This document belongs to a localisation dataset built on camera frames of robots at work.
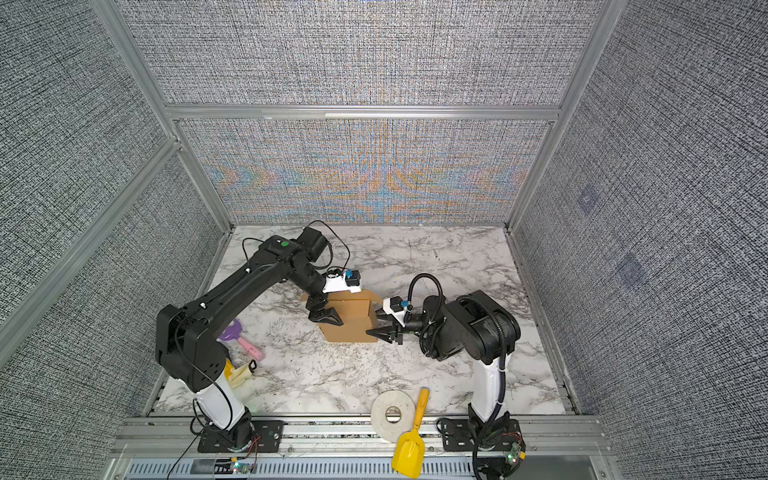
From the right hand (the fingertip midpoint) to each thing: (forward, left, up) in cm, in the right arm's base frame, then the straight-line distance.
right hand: (370, 321), depth 85 cm
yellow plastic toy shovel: (-30, -10, -7) cm, 32 cm away
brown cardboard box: (-5, +2, +12) cm, 13 cm away
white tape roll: (-19, -5, -7) cm, 21 cm away
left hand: (+1, +7, +8) cm, 11 cm away
